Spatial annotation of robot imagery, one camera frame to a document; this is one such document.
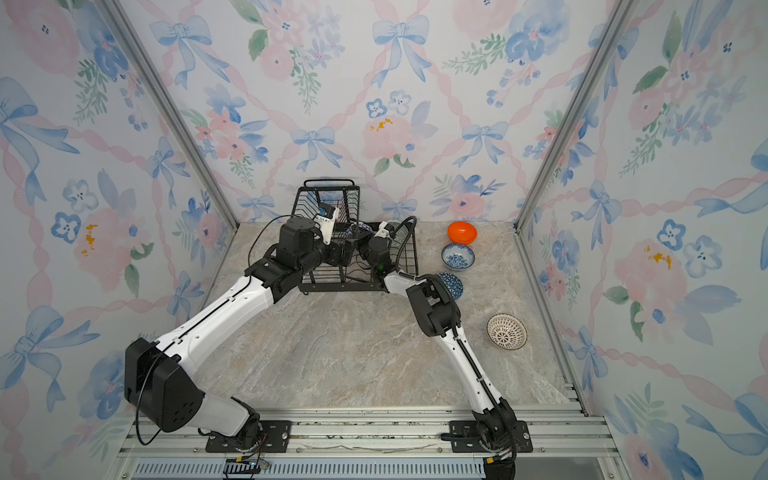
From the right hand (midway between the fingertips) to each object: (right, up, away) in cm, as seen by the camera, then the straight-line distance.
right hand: (348, 224), depth 104 cm
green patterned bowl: (+3, -1, -1) cm, 4 cm away
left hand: (+2, -5, -25) cm, 26 cm away
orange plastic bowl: (+42, -2, +10) cm, 43 cm away
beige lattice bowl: (+49, -34, -13) cm, 61 cm away
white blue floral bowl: (+39, -12, +5) cm, 41 cm away
